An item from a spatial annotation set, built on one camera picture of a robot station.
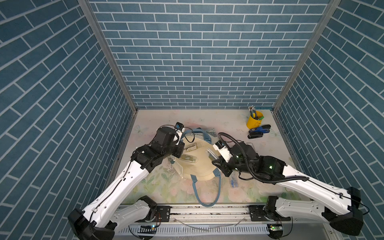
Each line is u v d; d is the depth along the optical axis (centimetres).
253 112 101
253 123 103
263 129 104
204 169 91
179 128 62
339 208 40
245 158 47
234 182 84
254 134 102
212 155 66
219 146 58
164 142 52
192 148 94
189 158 91
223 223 72
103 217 38
